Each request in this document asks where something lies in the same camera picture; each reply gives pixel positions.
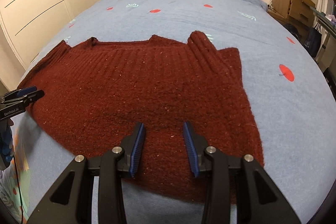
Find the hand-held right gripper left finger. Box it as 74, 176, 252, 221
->
26, 122, 146, 224

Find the black cable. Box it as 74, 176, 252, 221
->
13, 153, 24, 223

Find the dark bag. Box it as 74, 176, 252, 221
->
304, 23, 322, 56

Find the wooden nightstand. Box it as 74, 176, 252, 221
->
270, 0, 315, 28

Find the dark red knitted sweater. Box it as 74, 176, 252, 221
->
17, 31, 265, 205

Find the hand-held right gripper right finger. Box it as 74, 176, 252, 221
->
183, 121, 302, 224

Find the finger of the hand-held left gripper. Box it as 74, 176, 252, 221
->
4, 86, 37, 98
0, 90, 45, 107

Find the desk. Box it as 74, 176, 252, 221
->
314, 7, 336, 38

